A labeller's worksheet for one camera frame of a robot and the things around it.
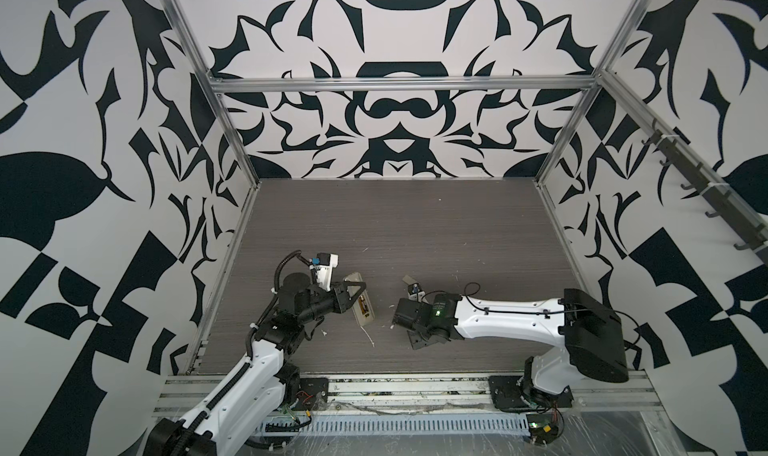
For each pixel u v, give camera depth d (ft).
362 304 2.53
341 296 2.30
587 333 1.39
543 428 2.33
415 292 2.45
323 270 2.39
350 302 2.38
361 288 2.52
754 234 1.64
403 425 2.13
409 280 3.09
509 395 2.42
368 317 2.53
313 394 2.42
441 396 2.47
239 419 1.70
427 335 1.91
